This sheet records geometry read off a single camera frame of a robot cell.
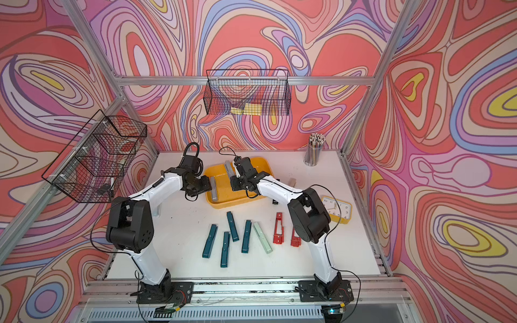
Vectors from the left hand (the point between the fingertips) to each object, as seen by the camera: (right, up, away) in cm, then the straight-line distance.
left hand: (210, 188), depth 95 cm
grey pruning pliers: (+9, +9, +1) cm, 13 cm away
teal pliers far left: (+2, -24, -14) cm, 28 cm away
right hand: (+12, +1, -1) cm, 12 cm away
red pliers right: (+40, -23, -8) cm, 46 cm away
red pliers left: (+32, -20, -8) cm, 39 cm away
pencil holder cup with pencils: (+53, +17, +13) cm, 56 cm away
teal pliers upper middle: (+12, -16, -6) cm, 21 cm away
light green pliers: (+25, -20, -11) cm, 34 cm away
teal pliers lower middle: (+9, -27, -15) cm, 32 cm away
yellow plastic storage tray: (+5, -5, +7) cm, 9 cm away
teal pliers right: (+18, -23, -13) cm, 32 cm away
